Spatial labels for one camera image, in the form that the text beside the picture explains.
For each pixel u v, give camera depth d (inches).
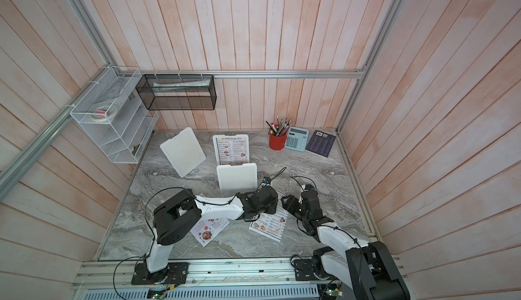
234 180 33.6
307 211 27.0
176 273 28.8
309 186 32.5
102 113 29.2
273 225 33.4
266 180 32.2
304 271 28.8
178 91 41.0
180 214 21.2
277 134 41.3
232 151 37.4
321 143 45.0
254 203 27.4
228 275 29.1
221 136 35.6
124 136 30.9
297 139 45.0
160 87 35.3
